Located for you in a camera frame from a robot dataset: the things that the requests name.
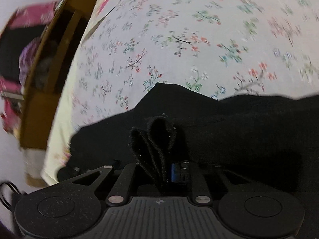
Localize black pants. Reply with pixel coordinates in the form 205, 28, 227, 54
57, 81, 319, 239

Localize purple cloth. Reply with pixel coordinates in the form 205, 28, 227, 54
18, 37, 41, 86

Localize wooden side cabinet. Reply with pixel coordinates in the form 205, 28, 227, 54
19, 0, 97, 150

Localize pink yellow cartoon blanket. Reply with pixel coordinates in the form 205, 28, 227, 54
40, 0, 135, 186

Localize white floral bed sheet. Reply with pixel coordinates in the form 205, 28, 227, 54
67, 0, 319, 135

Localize pink floral cloth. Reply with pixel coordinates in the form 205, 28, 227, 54
5, 1, 58, 29

